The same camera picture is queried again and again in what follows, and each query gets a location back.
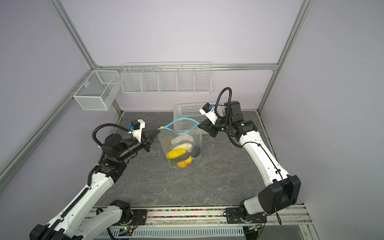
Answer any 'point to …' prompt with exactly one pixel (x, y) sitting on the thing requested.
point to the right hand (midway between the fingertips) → (200, 126)
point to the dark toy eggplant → (180, 159)
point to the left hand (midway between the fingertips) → (158, 132)
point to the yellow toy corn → (175, 153)
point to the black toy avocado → (196, 151)
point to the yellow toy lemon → (183, 164)
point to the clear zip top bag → (181, 142)
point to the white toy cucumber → (187, 146)
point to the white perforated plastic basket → (191, 110)
